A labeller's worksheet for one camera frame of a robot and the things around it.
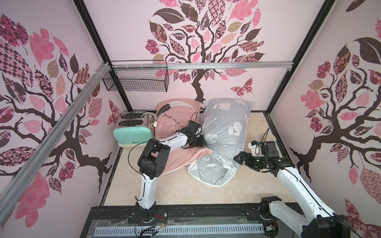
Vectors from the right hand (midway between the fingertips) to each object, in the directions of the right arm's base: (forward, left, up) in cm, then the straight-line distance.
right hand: (240, 159), depth 80 cm
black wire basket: (+71, +71, +6) cm, 101 cm away
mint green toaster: (+17, +63, +6) cm, 65 cm away
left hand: (+16, +20, -9) cm, 27 cm away
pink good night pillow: (+32, +39, +4) cm, 50 cm away
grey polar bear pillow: (+22, +6, +6) cm, 23 cm away
